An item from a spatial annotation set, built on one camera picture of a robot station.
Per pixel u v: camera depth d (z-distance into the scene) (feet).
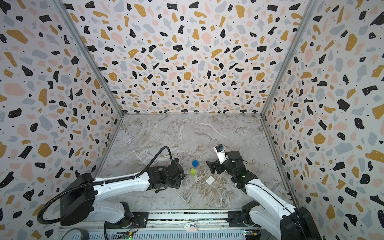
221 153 2.40
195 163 3.06
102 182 1.48
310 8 2.35
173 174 2.11
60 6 2.26
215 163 2.44
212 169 2.48
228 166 2.27
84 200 1.32
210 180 2.88
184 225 2.31
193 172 2.91
